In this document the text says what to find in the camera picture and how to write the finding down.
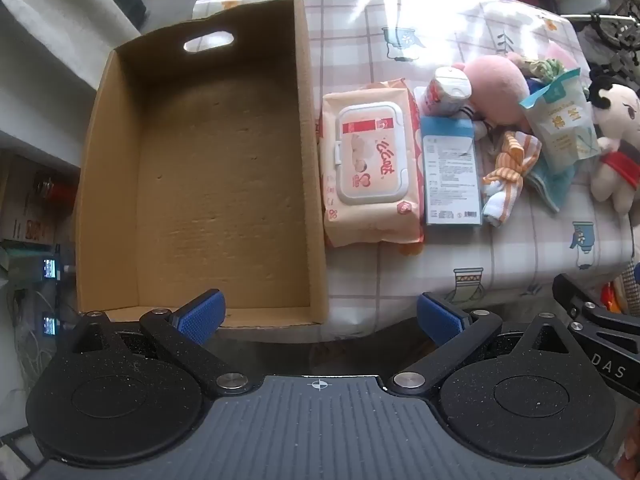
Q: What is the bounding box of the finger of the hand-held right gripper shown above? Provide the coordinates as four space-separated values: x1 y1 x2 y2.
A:
552 272 640 333

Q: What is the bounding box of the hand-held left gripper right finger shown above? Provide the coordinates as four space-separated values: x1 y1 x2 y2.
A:
387 292 576 395

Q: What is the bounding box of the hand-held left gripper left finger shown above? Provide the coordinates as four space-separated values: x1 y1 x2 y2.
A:
70 289 253 401

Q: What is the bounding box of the cardboard box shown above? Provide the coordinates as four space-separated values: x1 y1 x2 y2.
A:
74 0 330 328

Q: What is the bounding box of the teal product box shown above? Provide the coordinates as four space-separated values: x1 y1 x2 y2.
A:
420 116 485 227

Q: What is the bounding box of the orange striped cloth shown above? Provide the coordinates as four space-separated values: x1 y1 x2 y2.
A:
481 131 542 228

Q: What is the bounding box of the peach wet wipes pack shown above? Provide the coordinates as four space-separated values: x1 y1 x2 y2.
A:
316 78 426 256

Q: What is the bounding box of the green white snack pouch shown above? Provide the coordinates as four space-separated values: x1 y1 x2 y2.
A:
518 67 601 175

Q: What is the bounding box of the white round wipes canister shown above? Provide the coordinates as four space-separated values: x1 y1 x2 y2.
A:
414 66 473 120

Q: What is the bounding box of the pink plush toy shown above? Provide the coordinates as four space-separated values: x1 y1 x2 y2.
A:
451 52 532 141

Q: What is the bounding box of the teal towel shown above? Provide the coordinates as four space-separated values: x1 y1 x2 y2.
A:
525 160 576 213

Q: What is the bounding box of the black-haired plush doll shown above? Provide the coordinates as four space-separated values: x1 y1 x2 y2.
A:
586 71 640 216

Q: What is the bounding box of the brown printed carton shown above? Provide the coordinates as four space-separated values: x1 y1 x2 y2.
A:
0 152 81 246

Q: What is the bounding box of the bicycle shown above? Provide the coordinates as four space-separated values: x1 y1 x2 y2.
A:
560 9 640 78

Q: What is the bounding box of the white padded cover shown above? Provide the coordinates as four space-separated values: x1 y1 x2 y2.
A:
0 0 148 171

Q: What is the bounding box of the white cable bundle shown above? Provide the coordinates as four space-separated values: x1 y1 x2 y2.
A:
12 327 58 383

